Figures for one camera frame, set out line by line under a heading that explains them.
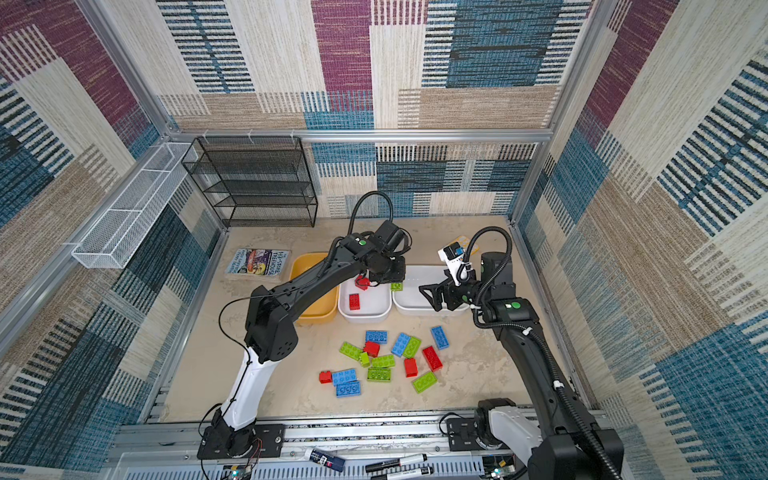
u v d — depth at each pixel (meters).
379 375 0.83
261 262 1.05
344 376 0.82
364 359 0.85
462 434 0.73
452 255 0.66
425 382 0.83
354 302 0.97
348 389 0.81
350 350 0.87
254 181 1.10
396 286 0.88
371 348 0.89
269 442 0.73
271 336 0.54
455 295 0.68
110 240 0.71
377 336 0.89
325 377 0.81
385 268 0.77
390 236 0.71
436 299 0.69
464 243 1.13
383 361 0.85
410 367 0.84
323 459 0.70
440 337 0.89
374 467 0.70
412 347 0.88
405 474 0.69
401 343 0.88
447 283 0.68
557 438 0.39
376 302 0.97
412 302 0.93
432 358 0.85
